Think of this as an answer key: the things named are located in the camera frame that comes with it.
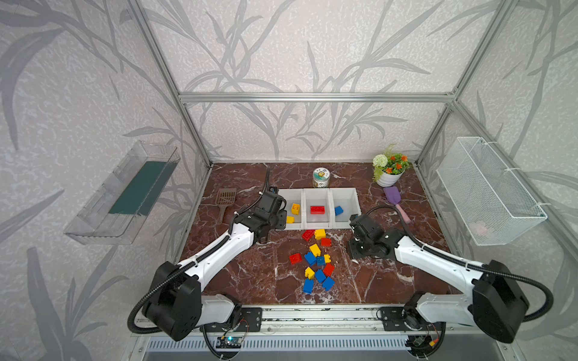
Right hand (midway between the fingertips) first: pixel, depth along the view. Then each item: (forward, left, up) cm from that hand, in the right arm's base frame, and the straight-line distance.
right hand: (350, 246), depth 85 cm
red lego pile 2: (-7, +8, -5) cm, 12 cm away
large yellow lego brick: (+13, +23, -2) cm, 27 cm away
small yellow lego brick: (-9, +16, -2) cm, 18 cm away
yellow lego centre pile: (0, +13, -3) cm, 13 cm away
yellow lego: (+7, +11, -4) cm, 14 cm away
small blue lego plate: (-4, +11, -4) cm, 12 cm away
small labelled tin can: (+34, +9, +2) cm, 35 cm away
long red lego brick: (+7, +16, -4) cm, 18 cm away
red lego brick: (+18, +11, -3) cm, 22 cm away
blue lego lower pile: (-9, +12, -4) cm, 16 cm away
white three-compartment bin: (+26, -2, -4) cm, 26 cm away
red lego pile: (-2, +21, -5) cm, 21 cm away
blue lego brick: (+19, +2, -5) cm, 20 cm away
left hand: (+10, +27, +7) cm, 30 cm away
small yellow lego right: (-3, +9, -5) cm, 10 cm away
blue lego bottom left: (-13, +16, -4) cm, 21 cm away
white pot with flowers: (+34, -22, +7) cm, 41 cm away
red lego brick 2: (+4, +9, -5) cm, 11 cm away
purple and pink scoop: (+29, -27, -6) cm, 40 cm away
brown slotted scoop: (+27, +55, -5) cm, 62 cm away
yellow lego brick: (+19, +21, -2) cm, 28 cm away
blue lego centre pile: (-3, +15, -3) cm, 16 cm away
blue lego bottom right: (-12, +9, -5) cm, 16 cm away
